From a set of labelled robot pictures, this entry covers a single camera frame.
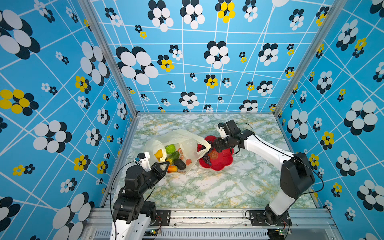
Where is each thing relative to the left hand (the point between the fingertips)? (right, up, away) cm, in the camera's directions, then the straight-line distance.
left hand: (170, 162), depth 69 cm
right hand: (+26, +6, +20) cm, 33 cm away
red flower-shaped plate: (+27, -5, +25) cm, 37 cm away
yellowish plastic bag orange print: (0, +3, +26) cm, 26 cm away
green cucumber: (-3, -3, +22) cm, 23 cm away
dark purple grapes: (+19, -3, +24) cm, 31 cm away
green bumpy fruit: (-4, +2, +25) cm, 25 cm away
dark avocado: (+2, -6, +19) cm, 20 cm away
